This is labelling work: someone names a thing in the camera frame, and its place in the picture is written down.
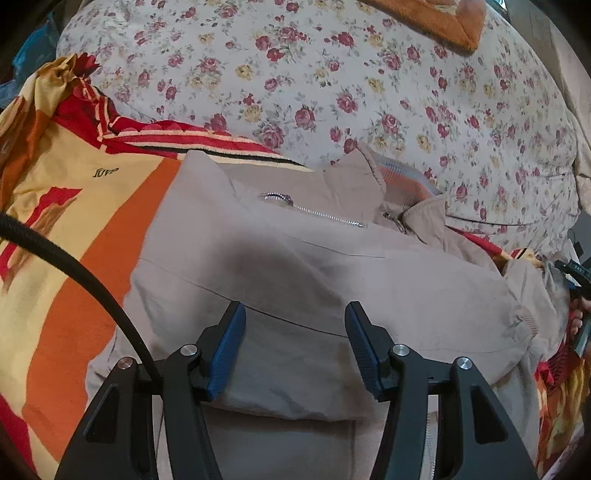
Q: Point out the blue cloth pile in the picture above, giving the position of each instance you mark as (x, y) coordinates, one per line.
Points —
(38, 49)

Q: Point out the beige zip jacket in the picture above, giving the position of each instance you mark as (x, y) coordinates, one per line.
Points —
(295, 248)

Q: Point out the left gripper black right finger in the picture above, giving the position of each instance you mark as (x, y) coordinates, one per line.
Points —
(476, 437)

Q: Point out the orange red yellow blanket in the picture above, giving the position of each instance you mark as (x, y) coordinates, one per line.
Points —
(89, 180)

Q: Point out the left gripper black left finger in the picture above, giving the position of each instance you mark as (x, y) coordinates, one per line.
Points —
(115, 440)

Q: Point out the floral white quilt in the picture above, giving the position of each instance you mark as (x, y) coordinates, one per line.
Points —
(312, 80)

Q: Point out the orange checkered pillow towel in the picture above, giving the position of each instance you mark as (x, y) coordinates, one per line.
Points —
(457, 23)

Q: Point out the person's right hand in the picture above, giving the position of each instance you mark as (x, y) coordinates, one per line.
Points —
(578, 308)

